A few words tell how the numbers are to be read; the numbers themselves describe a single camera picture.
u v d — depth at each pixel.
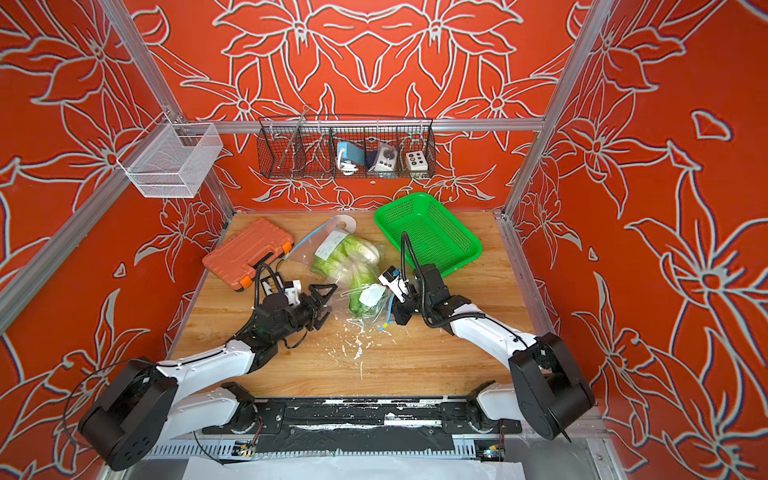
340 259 0.95
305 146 0.99
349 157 0.84
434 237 1.10
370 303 0.78
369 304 0.78
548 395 0.41
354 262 0.94
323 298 0.73
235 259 1.01
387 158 0.90
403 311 0.73
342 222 1.14
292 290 0.79
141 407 0.42
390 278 0.73
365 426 0.73
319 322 0.80
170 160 0.90
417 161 0.94
